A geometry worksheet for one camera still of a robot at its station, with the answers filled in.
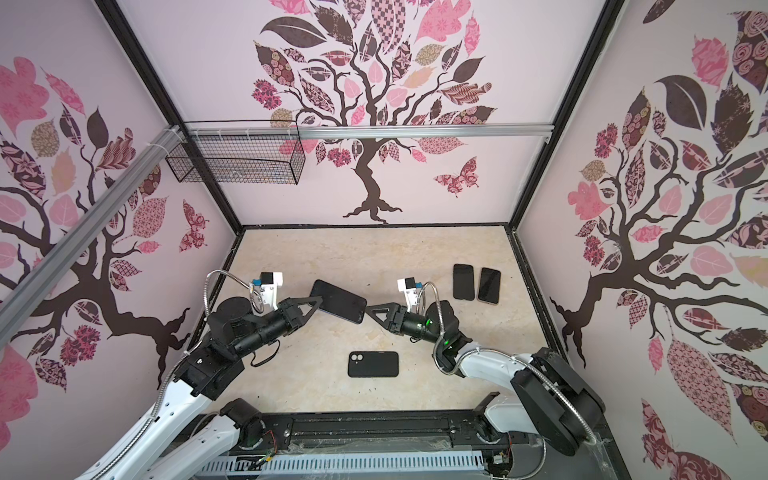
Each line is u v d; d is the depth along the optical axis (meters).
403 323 0.67
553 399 0.43
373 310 0.73
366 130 0.93
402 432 0.75
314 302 0.67
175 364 0.86
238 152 0.95
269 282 0.63
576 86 0.81
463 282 1.05
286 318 0.59
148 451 0.43
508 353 0.51
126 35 0.70
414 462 0.70
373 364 0.86
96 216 0.63
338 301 0.76
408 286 0.73
